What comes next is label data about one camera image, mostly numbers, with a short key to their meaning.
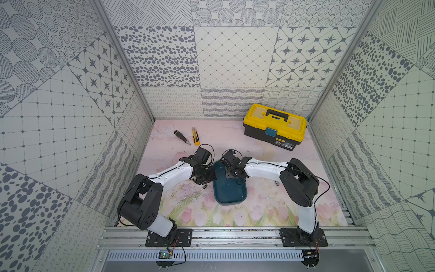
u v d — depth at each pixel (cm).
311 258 73
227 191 99
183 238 74
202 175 75
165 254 72
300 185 50
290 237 72
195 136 110
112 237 75
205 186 88
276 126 96
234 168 71
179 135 110
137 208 44
